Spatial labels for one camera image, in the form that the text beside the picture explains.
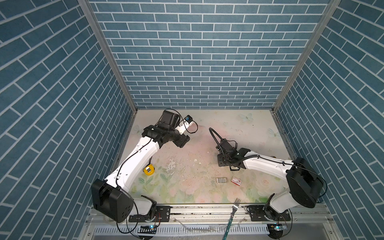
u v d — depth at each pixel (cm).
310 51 87
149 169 87
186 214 75
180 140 68
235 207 76
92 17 73
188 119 68
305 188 44
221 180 85
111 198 38
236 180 84
